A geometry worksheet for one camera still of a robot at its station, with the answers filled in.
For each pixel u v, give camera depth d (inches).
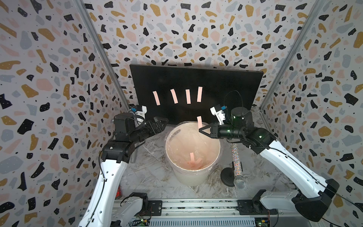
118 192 30.6
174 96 28.2
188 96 28.2
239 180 24.5
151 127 22.3
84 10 27.7
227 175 33.5
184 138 30.2
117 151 17.1
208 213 28.8
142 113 23.4
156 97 28.9
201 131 24.7
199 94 27.4
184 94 28.0
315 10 28.4
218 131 22.1
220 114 23.6
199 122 25.2
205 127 24.5
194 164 31.5
